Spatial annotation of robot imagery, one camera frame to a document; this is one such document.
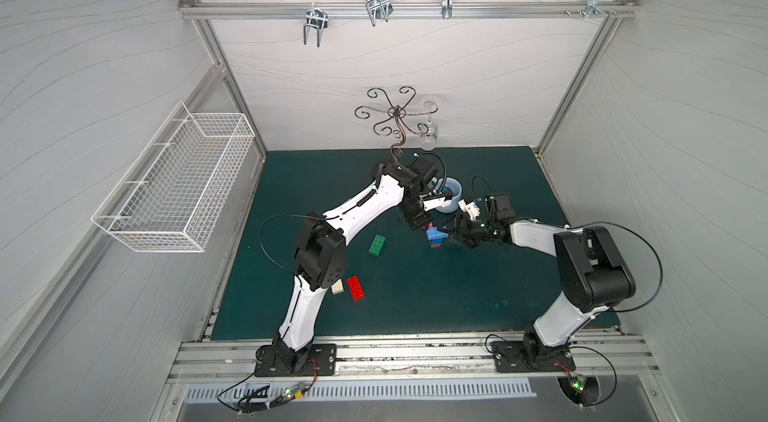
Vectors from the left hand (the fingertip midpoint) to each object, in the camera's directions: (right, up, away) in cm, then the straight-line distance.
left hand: (424, 222), depth 86 cm
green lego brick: (-14, -8, +7) cm, 18 cm away
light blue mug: (+13, +9, +16) cm, 22 cm away
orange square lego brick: (+5, -9, +8) cm, 12 cm away
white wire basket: (-60, +8, -18) cm, 63 cm away
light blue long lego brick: (+3, -4, +4) cm, 6 cm away
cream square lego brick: (-25, -18, -2) cm, 31 cm away
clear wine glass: (+3, +28, +10) cm, 30 cm away
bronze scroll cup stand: (-8, +32, +3) cm, 33 cm away
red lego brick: (-20, -19, -2) cm, 27 cm away
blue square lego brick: (+5, -7, +5) cm, 10 cm away
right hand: (+7, -4, +6) cm, 9 cm away
